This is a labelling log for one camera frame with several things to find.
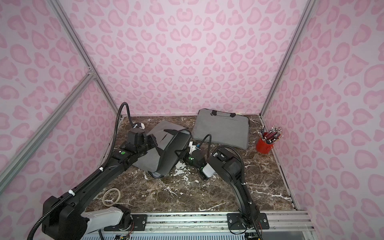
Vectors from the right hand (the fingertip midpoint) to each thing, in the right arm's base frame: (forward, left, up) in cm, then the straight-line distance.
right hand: (175, 152), depth 92 cm
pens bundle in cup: (+7, -58, +7) cm, 59 cm away
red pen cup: (+4, -54, -1) cm, 54 cm away
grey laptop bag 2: (+21, -34, -5) cm, 41 cm away
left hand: (+1, +8, +15) cm, 17 cm away
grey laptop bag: (+5, +2, +9) cm, 10 cm away
